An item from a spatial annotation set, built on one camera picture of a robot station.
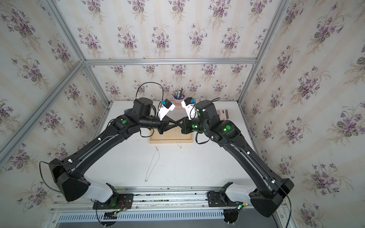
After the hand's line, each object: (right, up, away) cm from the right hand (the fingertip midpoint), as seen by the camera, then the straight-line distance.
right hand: (179, 122), depth 65 cm
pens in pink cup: (-2, +20, +47) cm, 51 cm away
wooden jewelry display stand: (-3, -5, -4) cm, 7 cm away
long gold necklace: (-20, -34, +15) cm, 42 cm away
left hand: (0, -1, +2) cm, 2 cm away
